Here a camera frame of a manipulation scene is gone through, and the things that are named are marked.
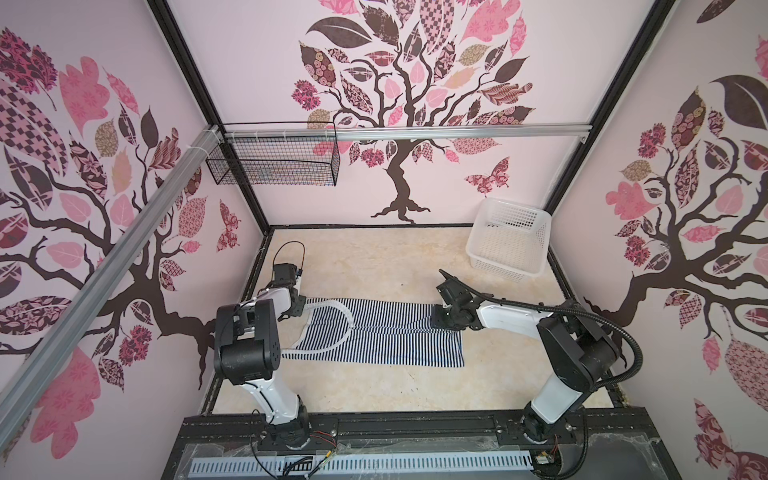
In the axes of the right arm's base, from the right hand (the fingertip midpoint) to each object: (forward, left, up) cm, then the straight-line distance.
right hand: (434, 317), depth 94 cm
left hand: (+4, +49, 0) cm, 49 cm away
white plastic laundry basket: (+33, -33, 0) cm, 47 cm away
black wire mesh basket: (+64, +60, +16) cm, 89 cm away
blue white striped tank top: (-5, +15, 0) cm, 16 cm away
